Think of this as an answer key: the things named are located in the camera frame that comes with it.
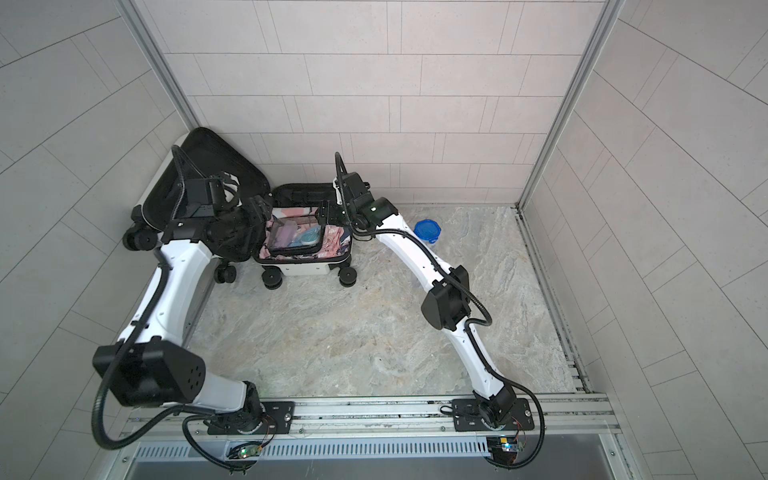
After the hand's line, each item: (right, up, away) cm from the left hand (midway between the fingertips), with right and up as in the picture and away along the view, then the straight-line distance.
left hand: (270, 202), depth 78 cm
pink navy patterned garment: (-9, -14, +16) cm, 22 cm away
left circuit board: (+2, -56, -14) cm, 57 cm away
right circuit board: (+58, -57, -10) cm, 82 cm away
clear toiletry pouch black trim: (-1, -9, +21) cm, 23 cm away
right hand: (+12, -3, +6) cm, 14 cm away
